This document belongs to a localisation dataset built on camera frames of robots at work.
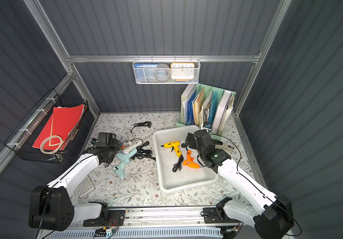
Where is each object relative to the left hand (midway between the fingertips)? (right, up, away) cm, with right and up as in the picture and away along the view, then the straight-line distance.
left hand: (115, 147), depth 87 cm
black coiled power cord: (+14, +14, +24) cm, 31 cm away
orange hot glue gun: (+44, -10, +3) cm, 46 cm away
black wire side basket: (-28, +6, -27) cm, 39 cm away
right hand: (+48, +8, -9) cm, 50 cm away
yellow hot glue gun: (+34, 0, +11) cm, 36 cm away
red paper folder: (-20, +15, -15) cm, 29 cm away
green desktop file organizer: (+56, +25, +6) cm, 61 cm away
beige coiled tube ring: (-20, +1, -21) cm, 29 cm away
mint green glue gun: (+4, -6, +4) cm, 9 cm away
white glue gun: (+6, 0, +9) cm, 11 cm away
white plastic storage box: (+41, -18, -1) cm, 45 cm away
